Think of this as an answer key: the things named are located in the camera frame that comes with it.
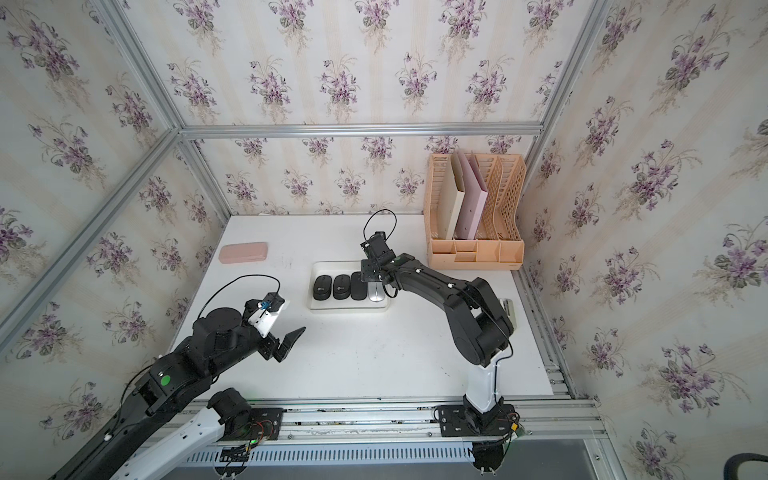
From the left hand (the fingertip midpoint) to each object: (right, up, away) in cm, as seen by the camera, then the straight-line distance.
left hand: (293, 319), depth 69 cm
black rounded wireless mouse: (+7, +4, +27) cm, 28 cm away
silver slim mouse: (+19, +2, +27) cm, 33 cm away
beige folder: (+44, +33, +33) cm, 64 cm away
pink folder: (+48, +30, +20) cm, 60 cm away
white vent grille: (+10, -33, +1) cm, 34 cm away
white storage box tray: (+4, +9, +32) cm, 34 cm away
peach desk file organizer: (+61, +17, +32) cm, 71 cm away
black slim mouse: (+13, +3, +27) cm, 30 cm away
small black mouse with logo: (+1, +3, +27) cm, 27 cm away
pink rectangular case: (-31, +14, +38) cm, 51 cm away
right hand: (+19, +9, +25) cm, 33 cm away
